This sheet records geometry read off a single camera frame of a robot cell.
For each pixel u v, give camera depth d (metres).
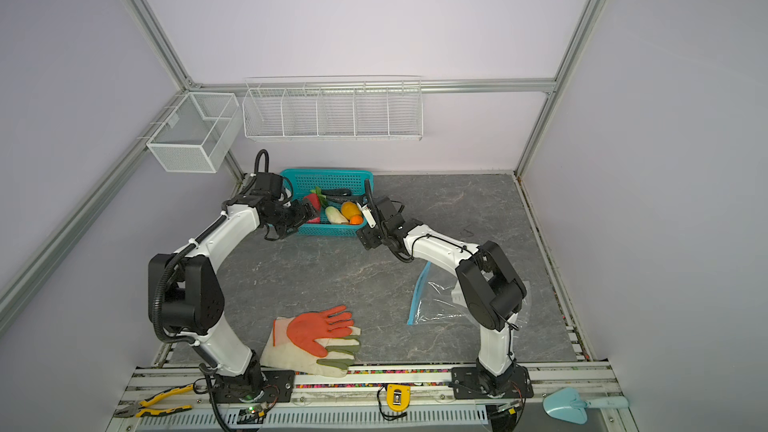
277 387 0.73
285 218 0.79
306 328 0.81
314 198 1.05
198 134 0.99
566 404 0.70
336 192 1.11
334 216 1.02
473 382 0.74
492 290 0.49
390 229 0.71
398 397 0.71
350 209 1.02
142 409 0.70
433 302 0.82
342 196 1.10
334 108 0.99
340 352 0.78
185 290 0.47
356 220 0.98
